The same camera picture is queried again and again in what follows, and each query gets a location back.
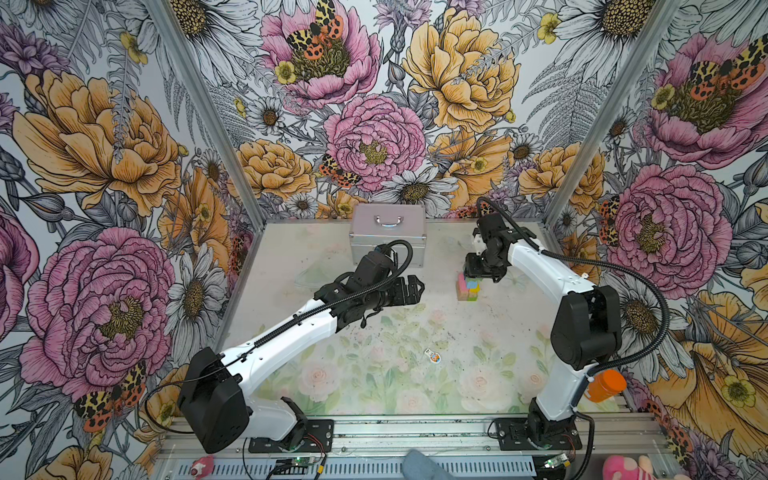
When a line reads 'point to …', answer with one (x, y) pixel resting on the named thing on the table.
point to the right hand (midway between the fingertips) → (476, 280)
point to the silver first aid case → (373, 225)
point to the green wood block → (472, 299)
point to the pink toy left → (202, 467)
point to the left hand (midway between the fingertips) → (407, 297)
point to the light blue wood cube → (472, 284)
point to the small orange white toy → (433, 356)
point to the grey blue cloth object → (418, 466)
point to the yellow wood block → (475, 290)
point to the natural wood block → (463, 295)
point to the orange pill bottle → (605, 385)
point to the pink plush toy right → (618, 467)
